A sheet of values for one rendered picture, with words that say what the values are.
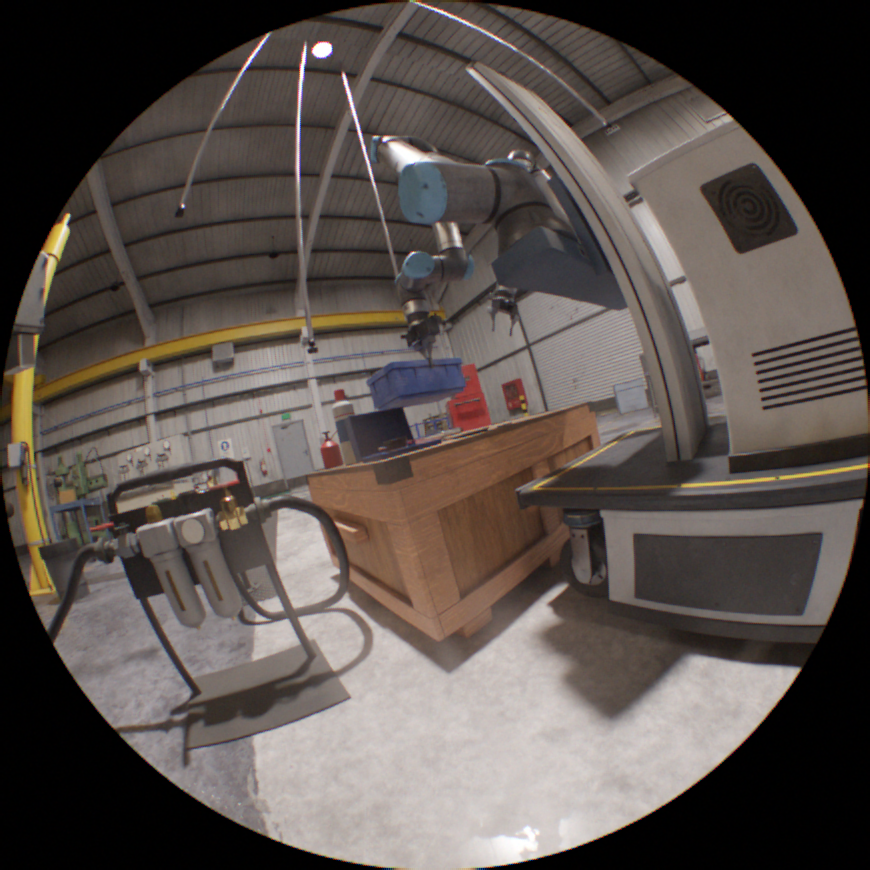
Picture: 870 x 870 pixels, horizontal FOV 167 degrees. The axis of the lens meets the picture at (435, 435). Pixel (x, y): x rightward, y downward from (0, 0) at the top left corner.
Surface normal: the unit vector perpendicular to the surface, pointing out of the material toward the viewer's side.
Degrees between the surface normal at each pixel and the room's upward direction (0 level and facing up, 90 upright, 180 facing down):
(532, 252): 90
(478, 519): 90
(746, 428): 90
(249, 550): 90
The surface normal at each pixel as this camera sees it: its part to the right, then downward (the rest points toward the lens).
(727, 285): -0.84, 0.22
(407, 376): 0.58, -0.15
